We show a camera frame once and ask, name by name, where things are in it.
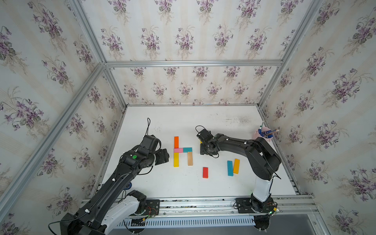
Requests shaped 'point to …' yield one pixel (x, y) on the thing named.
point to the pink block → (178, 150)
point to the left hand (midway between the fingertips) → (165, 158)
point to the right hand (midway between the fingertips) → (207, 151)
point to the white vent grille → (187, 222)
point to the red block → (205, 172)
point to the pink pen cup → (256, 134)
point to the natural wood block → (190, 158)
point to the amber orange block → (236, 167)
